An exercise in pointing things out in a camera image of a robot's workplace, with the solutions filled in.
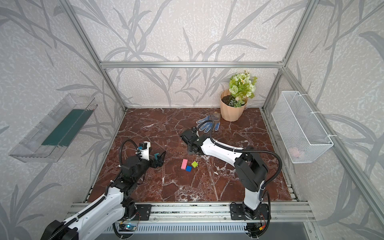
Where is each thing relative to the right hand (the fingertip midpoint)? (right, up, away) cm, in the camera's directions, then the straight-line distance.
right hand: (195, 142), depth 90 cm
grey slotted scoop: (+15, +16, +22) cm, 31 cm away
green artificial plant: (+30, +36, +6) cm, 47 cm away
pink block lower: (-6, -13, -1) cm, 14 cm away
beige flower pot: (+24, +18, +14) cm, 34 cm away
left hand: (-19, -1, -7) cm, 20 cm away
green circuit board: (-32, -38, -19) cm, 53 cm away
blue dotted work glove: (+7, +10, +21) cm, 25 cm away
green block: (0, -13, 0) cm, 13 cm away
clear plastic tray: (-62, +7, -26) cm, 67 cm away
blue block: (-4, -15, -3) cm, 16 cm away
